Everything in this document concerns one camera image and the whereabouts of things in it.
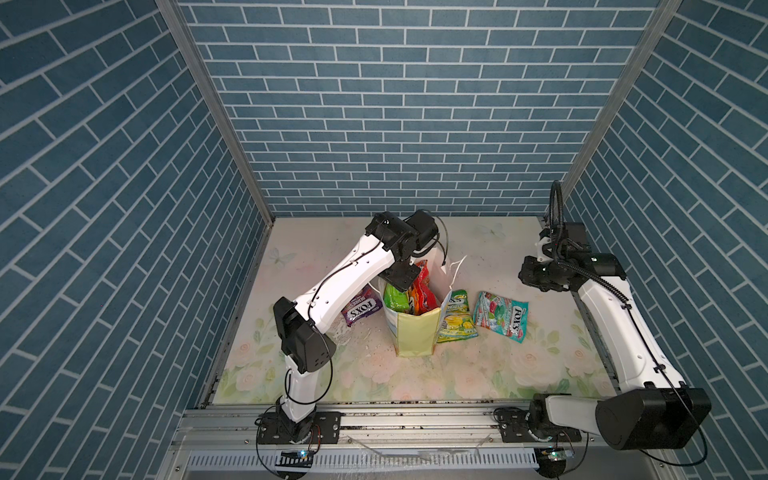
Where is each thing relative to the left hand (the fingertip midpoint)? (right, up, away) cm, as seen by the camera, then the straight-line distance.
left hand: (398, 280), depth 77 cm
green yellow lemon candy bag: (+18, -14, +12) cm, 26 cm away
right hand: (+33, +3, +2) cm, 33 cm away
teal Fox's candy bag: (+32, -12, +14) cm, 37 cm away
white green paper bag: (+5, -14, -1) cm, 15 cm away
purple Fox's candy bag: (-11, -9, +17) cm, 22 cm away
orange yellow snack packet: (+4, -6, +2) cm, 7 cm away
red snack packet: (+7, -5, 0) cm, 9 cm away
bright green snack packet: (-1, -5, +1) cm, 5 cm away
